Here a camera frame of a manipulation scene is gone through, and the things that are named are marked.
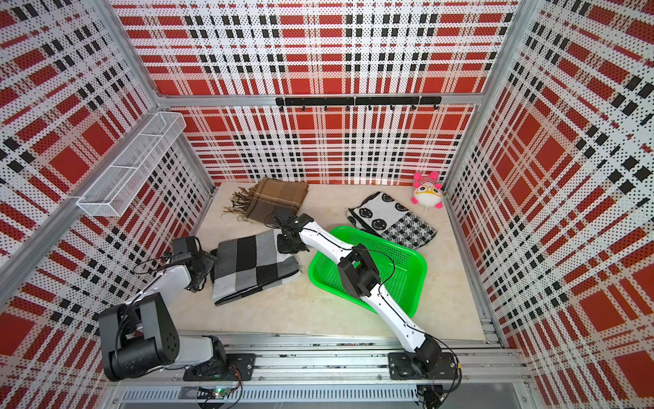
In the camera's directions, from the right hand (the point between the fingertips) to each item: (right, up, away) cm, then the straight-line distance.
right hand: (288, 247), depth 98 cm
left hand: (-27, -6, -8) cm, 29 cm away
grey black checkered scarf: (-16, -6, -5) cm, 18 cm away
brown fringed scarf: (-14, +21, +17) cm, 30 cm away
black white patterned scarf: (+38, +13, +6) cm, 41 cm away
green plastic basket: (+44, -8, -5) cm, 45 cm away
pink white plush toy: (+59, +23, +12) cm, 65 cm away
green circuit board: (-13, -36, -29) cm, 48 cm away
